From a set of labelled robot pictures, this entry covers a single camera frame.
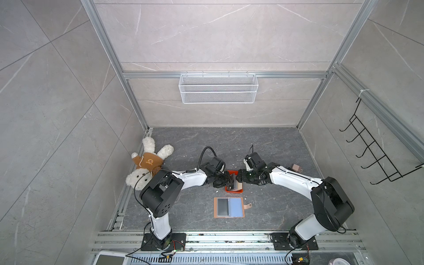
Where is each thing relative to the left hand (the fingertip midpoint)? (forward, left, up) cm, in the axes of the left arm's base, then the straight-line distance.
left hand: (233, 179), depth 89 cm
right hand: (+1, -4, 0) cm, 4 cm away
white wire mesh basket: (+49, +6, +25) cm, 56 cm away
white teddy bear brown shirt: (+10, +48, +3) cm, 50 cm away
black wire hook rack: (-3, -57, +28) cm, 64 cm away
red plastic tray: (-3, 0, -1) cm, 4 cm away
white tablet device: (-33, +54, 0) cm, 63 cm away
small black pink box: (+7, -39, -2) cm, 40 cm away
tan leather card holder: (-14, 0, -4) cm, 14 cm away
